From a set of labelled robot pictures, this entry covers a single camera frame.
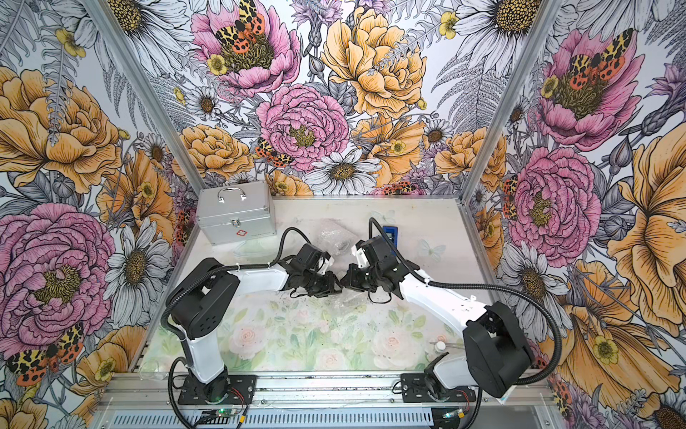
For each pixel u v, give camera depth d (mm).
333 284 863
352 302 861
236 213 967
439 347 778
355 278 732
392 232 1020
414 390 739
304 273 764
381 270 650
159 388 758
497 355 424
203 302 497
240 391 732
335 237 1013
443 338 833
